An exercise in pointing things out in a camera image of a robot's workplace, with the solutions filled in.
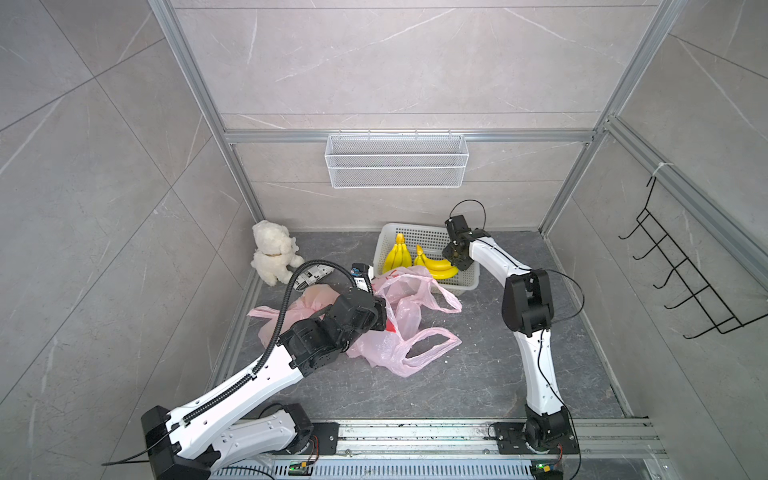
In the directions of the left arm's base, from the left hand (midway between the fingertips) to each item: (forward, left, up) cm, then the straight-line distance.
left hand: (384, 295), depth 70 cm
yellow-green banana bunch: (+28, -5, -20) cm, 35 cm away
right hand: (+29, -25, -22) cm, 44 cm away
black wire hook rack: (-13, -68, +7) cm, 69 cm away
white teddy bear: (+25, +36, -15) cm, 46 cm away
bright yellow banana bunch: (+23, -19, -21) cm, 36 cm away
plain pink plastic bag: (-10, -4, -8) cm, 13 cm away
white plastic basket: (+37, -18, -21) cm, 47 cm away
